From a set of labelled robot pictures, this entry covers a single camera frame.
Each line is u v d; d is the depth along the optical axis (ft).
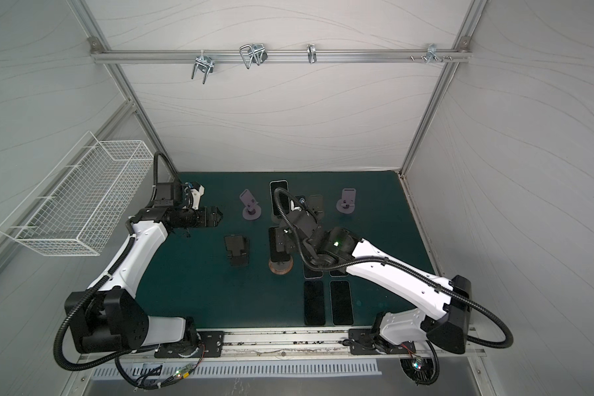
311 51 2.41
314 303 2.69
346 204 3.42
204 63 2.61
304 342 2.47
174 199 2.12
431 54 2.51
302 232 1.62
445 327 1.31
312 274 2.89
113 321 1.32
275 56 2.61
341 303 2.76
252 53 2.51
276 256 2.82
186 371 2.25
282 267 2.93
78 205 2.25
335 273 2.91
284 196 3.05
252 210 3.36
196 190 2.48
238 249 2.82
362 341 2.39
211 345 2.41
